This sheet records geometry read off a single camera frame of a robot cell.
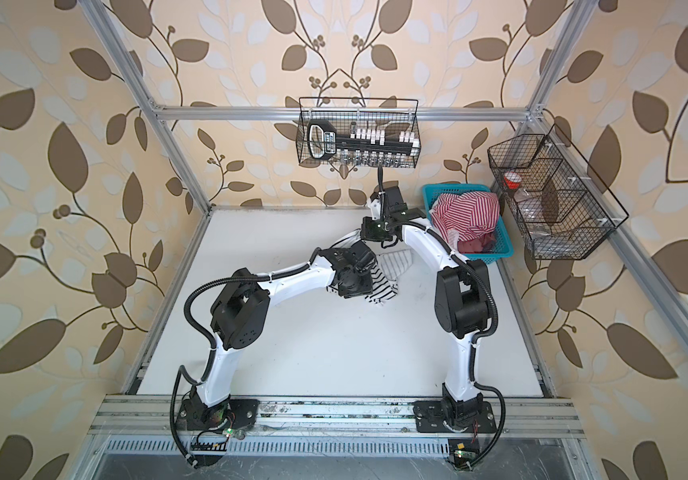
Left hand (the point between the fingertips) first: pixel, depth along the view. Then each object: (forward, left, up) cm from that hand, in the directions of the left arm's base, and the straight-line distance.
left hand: (374, 288), depth 91 cm
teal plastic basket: (+16, -43, +2) cm, 46 cm away
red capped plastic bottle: (+24, -40, +24) cm, 52 cm away
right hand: (+15, +4, +9) cm, 17 cm away
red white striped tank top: (+25, -32, +5) cm, 41 cm away
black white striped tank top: (+12, -6, -5) cm, 14 cm away
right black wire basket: (+15, -50, +23) cm, 57 cm away
